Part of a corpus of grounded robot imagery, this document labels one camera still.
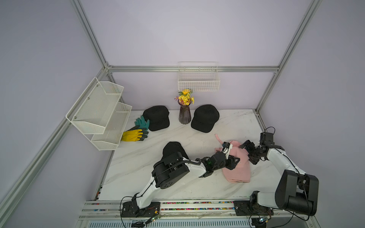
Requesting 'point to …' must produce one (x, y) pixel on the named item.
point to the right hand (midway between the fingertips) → (243, 152)
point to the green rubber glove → (142, 123)
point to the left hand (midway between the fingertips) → (238, 160)
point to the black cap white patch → (170, 148)
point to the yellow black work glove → (134, 134)
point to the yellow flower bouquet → (185, 98)
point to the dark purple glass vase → (185, 115)
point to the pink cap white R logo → (241, 173)
